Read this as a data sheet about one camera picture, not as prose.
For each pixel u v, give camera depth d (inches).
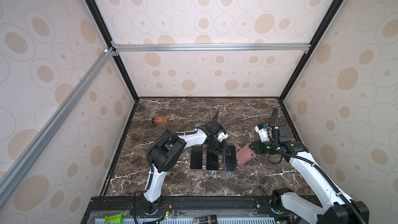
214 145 31.4
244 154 33.6
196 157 34.4
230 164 33.4
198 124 40.9
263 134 29.1
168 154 20.2
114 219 27.1
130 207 29.3
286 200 24.1
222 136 34.4
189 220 27.7
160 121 40.3
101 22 31.4
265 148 27.5
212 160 34.4
